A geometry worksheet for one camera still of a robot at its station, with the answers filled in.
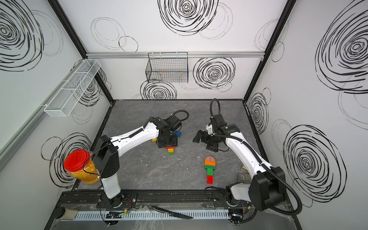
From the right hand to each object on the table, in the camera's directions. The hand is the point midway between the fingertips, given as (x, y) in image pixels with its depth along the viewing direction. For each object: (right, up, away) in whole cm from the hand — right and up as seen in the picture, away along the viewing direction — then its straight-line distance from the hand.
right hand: (199, 144), depth 79 cm
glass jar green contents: (+24, -18, -1) cm, 30 cm away
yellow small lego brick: (-17, -5, +7) cm, 19 cm away
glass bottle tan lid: (+26, -15, +3) cm, 30 cm away
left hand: (-15, -2, +5) cm, 16 cm away
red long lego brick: (-17, -3, +3) cm, 17 cm away
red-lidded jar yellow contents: (-58, -7, -12) cm, 59 cm away
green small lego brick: (-17, -8, +10) cm, 22 cm away
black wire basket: (-24, +57, +45) cm, 77 cm away
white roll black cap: (-63, -27, -16) cm, 70 cm away
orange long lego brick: (+7, -12, +5) cm, 15 cm away
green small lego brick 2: (+6, -16, +2) cm, 17 cm away
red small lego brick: (+6, -20, 0) cm, 21 cm away
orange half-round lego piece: (+7, -10, +6) cm, 14 cm away
